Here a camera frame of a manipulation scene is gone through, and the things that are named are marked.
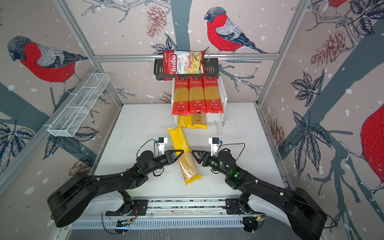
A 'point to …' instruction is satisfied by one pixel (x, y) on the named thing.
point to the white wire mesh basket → (69, 120)
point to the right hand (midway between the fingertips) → (192, 155)
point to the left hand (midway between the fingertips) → (183, 153)
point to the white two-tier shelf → (212, 117)
